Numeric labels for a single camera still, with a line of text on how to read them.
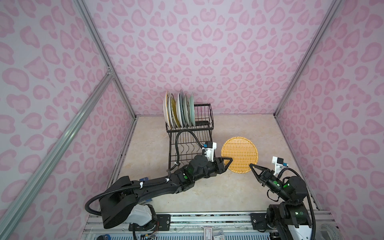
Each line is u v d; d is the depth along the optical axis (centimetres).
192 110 75
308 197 60
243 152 73
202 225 73
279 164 66
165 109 72
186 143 101
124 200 42
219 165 64
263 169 67
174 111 77
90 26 74
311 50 84
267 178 62
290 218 53
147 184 47
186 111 74
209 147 67
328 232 70
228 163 68
